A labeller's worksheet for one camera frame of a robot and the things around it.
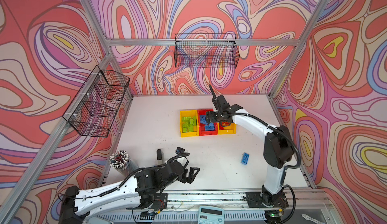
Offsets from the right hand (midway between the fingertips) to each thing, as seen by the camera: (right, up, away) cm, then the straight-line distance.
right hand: (213, 120), depth 92 cm
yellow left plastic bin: (-16, +4, +9) cm, 19 cm away
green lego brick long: (-17, -1, +11) cm, 21 cm away
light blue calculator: (-4, -42, -25) cm, 48 cm away
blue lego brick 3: (+18, -22, -6) cm, 29 cm away
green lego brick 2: (-13, -1, +6) cm, 14 cm away
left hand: (-12, -22, -19) cm, 32 cm away
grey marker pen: (-31, -20, -9) cm, 38 cm away
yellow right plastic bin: (+10, -7, +3) cm, 12 cm away
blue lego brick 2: (-2, -5, +6) cm, 9 cm away
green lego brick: (-14, -5, +6) cm, 17 cm away
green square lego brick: (-18, -6, +4) cm, 20 cm away
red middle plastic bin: (-7, -7, +5) cm, 11 cm away
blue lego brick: (-6, 0, +6) cm, 9 cm away
